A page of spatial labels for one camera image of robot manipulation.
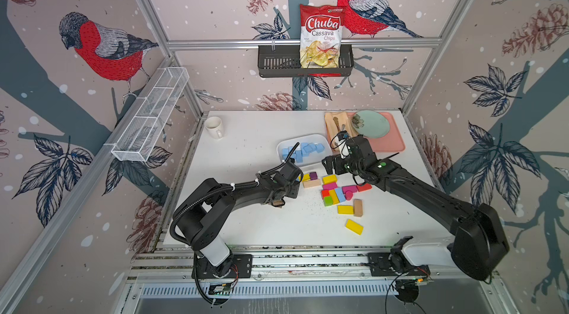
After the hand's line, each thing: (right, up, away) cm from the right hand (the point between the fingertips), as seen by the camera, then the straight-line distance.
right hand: (331, 157), depth 84 cm
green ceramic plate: (+26, +14, +30) cm, 43 cm away
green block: (-1, -18, +4) cm, 19 cm away
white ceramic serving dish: (-5, -2, +16) cm, 17 cm away
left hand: (-14, -11, +7) cm, 19 cm away
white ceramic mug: (-54, +12, +21) cm, 59 cm away
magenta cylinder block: (+8, -16, +5) cm, 19 cm away
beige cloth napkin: (+9, +15, +31) cm, 36 cm away
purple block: (-6, -9, +10) cm, 15 cm away
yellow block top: (+1, -11, +11) cm, 16 cm away
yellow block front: (+8, -26, -3) cm, 27 cm away
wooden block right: (+11, -20, +1) cm, 23 cm away
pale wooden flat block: (-7, -12, +8) cm, 16 cm away
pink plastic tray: (+34, +5, +22) cm, 41 cm away
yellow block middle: (+6, -22, +3) cm, 23 cm away
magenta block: (+1, -14, +9) cm, 16 cm away
